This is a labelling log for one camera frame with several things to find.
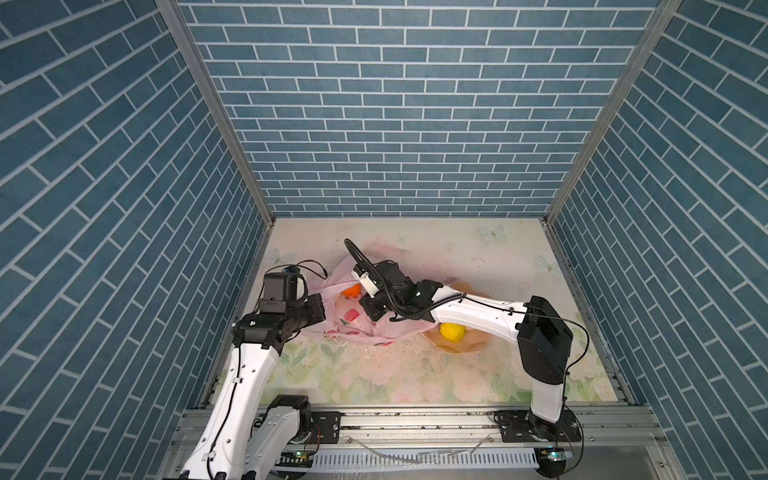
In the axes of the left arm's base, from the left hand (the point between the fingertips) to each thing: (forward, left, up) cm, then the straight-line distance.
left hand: (323, 304), depth 77 cm
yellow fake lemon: (-3, -35, -11) cm, 37 cm away
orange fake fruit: (+3, -8, +1) cm, 8 cm away
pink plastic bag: (+4, -3, -17) cm, 18 cm away
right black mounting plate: (-26, -48, -16) cm, 57 cm away
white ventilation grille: (-32, -24, -18) cm, 44 cm away
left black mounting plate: (-25, -1, -17) cm, 30 cm away
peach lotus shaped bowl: (-5, -42, -14) cm, 44 cm away
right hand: (+4, -8, -3) cm, 10 cm away
